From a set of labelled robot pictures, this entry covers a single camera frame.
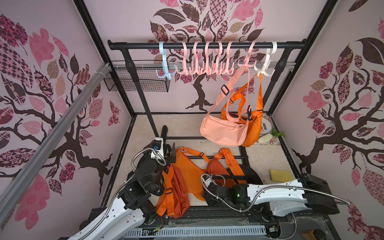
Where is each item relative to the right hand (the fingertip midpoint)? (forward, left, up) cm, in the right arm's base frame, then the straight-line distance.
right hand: (203, 193), depth 75 cm
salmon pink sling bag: (+33, -15, +19) cm, 41 cm away
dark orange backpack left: (-3, +15, -1) cm, 15 cm away
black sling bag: (+9, -27, -1) cm, 29 cm away
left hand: (+15, +18, +22) cm, 32 cm away
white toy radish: (+36, -45, -3) cm, 57 cm away
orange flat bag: (+17, +5, -4) cm, 18 cm away
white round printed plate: (+49, -51, -5) cm, 71 cm away
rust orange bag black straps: (+18, -15, -6) cm, 24 cm away
